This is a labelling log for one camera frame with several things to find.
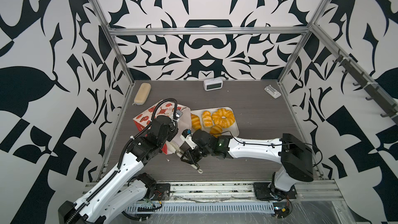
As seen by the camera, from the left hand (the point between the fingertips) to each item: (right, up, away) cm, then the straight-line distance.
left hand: (169, 117), depth 75 cm
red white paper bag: (+7, +2, -10) cm, 13 cm away
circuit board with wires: (+52, -41, -4) cm, 66 cm away
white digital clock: (+24, +19, +36) cm, 47 cm away
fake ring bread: (+30, -6, +19) cm, 36 cm away
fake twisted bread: (+19, -4, +20) cm, 28 cm away
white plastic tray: (+30, -3, +24) cm, 39 cm away
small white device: (+67, +13, +37) cm, 77 cm away
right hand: (+7, -19, -1) cm, 20 cm away
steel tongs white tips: (+5, -17, -1) cm, 18 cm away
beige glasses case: (-25, +12, +33) cm, 43 cm away
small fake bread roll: (+24, -10, +15) cm, 30 cm away
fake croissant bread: (+12, -5, +19) cm, 23 cm away
